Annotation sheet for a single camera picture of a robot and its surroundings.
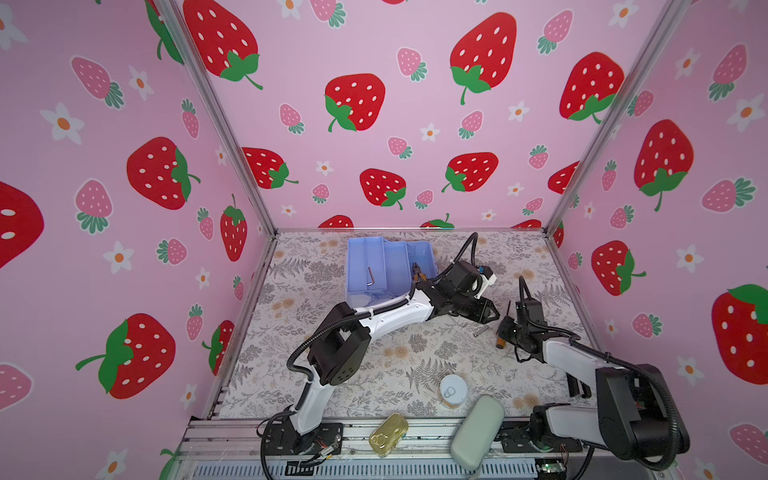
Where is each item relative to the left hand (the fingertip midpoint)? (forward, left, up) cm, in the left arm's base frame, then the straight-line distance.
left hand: (500, 316), depth 79 cm
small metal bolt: (+3, +1, -16) cm, 16 cm away
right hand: (+5, -6, -14) cm, 16 cm away
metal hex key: (+16, +36, -5) cm, 40 cm away
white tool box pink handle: (+18, +33, -3) cm, 38 cm away
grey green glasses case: (-23, +6, -14) cm, 28 cm away
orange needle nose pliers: (+25, +20, -15) cm, 35 cm away
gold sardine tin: (-27, +30, -12) cm, 42 cm away
